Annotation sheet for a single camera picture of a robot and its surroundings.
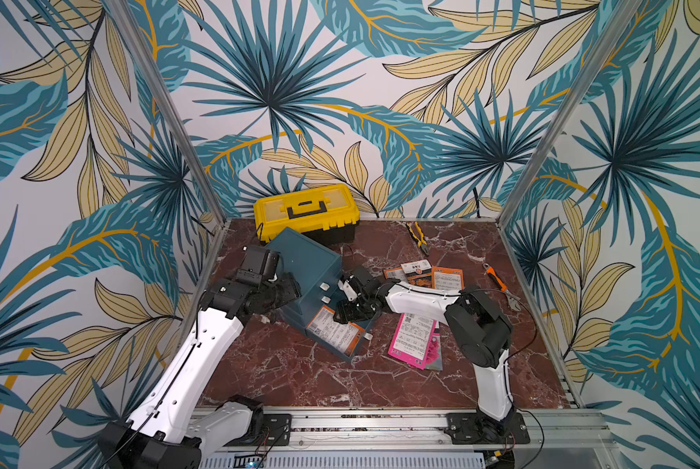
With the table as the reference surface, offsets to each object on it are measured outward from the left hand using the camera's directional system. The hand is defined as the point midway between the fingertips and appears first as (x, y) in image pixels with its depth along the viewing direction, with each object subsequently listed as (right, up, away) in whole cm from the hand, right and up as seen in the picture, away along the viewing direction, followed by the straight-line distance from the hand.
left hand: (292, 296), depth 74 cm
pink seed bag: (+33, -16, +14) cm, 39 cm away
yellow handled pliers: (+42, +14, +38) cm, 58 cm away
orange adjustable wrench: (+69, -5, +24) cm, 73 cm away
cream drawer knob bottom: (+20, -14, +12) cm, 27 cm away
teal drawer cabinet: (+5, +6, +12) cm, 14 cm away
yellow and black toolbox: (+6, +24, +24) cm, 34 cm away
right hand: (+11, -9, +18) cm, 23 cm away
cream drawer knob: (+8, +2, +4) cm, 9 cm away
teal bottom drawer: (+9, -17, +11) cm, 22 cm away
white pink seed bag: (+39, -21, +11) cm, 46 cm away
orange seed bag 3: (+41, +1, +28) cm, 50 cm away
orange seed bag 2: (+49, +1, +29) cm, 57 cm away
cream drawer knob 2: (+8, -3, +11) cm, 13 cm away
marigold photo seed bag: (+38, +5, +31) cm, 50 cm away
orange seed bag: (+13, -14, +14) cm, 24 cm away
